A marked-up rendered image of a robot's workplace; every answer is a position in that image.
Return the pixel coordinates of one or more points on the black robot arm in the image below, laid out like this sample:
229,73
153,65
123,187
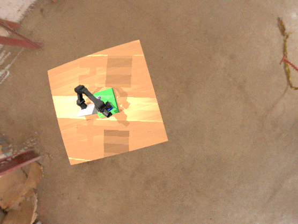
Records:
99,105

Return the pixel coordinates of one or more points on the green flat plate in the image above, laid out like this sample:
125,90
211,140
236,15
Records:
107,95

